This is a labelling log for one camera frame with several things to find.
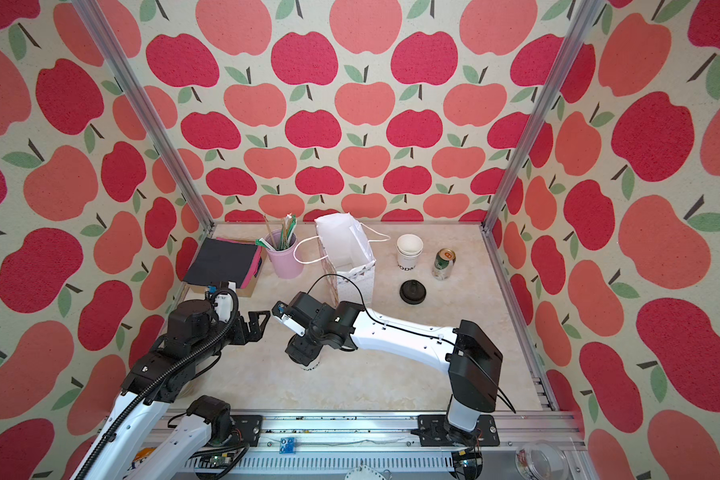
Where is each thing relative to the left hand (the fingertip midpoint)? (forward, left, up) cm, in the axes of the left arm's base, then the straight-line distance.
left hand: (259, 315), depth 73 cm
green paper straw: (+32, -1, -3) cm, 32 cm away
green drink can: (+25, -53, -11) cm, 60 cm away
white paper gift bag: (+31, -22, -15) cm, 41 cm away
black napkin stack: (+31, +26, -17) cm, 44 cm away
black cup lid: (+19, -44, -20) cm, 52 cm away
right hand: (-2, -11, -7) cm, 13 cm away
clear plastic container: (-29, -68, -20) cm, 76 cm away
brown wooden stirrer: (+33, +5, -5) cm, 34 cm away
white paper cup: (+29, -42, -10) cm, 52 cm away
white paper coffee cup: (-11, -14, -3) cm, 18 cm away
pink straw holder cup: (+26, 0, -9) cm, 28 cm away
